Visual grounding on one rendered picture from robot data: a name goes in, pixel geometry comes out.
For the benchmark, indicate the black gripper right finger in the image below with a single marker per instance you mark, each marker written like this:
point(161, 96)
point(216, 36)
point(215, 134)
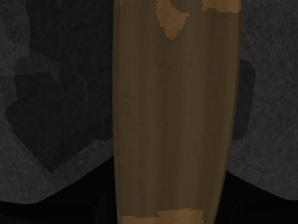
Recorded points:
point(244, 203)

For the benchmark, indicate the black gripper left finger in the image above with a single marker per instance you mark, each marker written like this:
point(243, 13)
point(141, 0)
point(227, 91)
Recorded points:
point(89, 200)

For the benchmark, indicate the brown wooden rail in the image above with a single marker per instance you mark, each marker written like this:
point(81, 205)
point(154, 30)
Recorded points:
point(175, 81)

